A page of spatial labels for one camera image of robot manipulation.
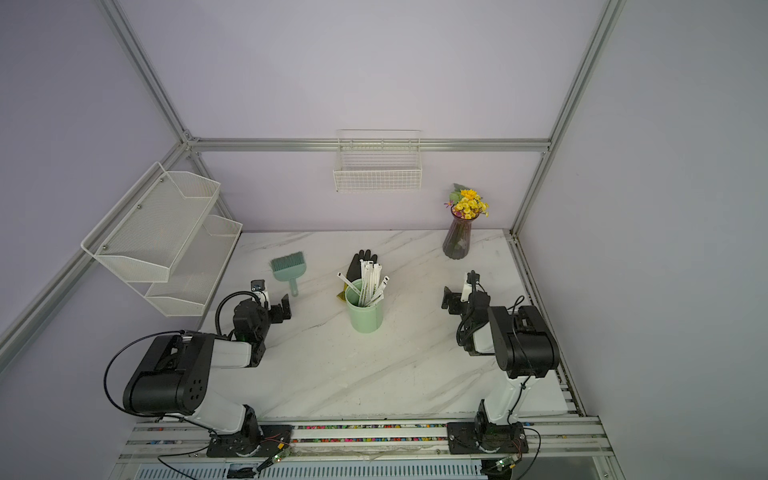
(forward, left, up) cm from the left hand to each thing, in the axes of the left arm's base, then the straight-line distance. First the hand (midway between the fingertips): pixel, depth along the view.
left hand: (271, 299), depth 95 cm
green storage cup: (-8, -31, +2) cm, 32 cm away
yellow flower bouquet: (+24, -63, +20) cm, 70 cm away
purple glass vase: (+23, -63, +3) cm, 67 cm away
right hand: (+4, -62, -2) cm, 62 cm away
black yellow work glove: (+16, -25, -6) cm, 30 cm away
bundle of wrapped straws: (-3, -33, +9) cm, 34 cm away
